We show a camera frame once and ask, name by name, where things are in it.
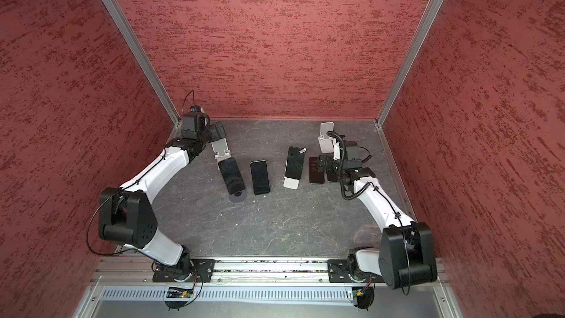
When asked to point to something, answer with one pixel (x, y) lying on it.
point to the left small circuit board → (177, 293)
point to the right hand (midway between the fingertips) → (326, 163)
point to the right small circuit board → (355, 293)
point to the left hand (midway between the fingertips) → (213, 132)
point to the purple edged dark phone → (315, 176)
